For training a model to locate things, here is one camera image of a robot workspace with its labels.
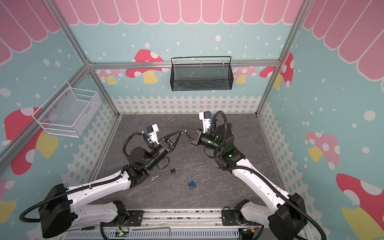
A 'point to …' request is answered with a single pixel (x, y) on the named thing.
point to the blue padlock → (193, 184)
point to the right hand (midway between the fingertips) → (181, 131)
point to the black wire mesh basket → (201, 73)
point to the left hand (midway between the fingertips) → (183, 135)
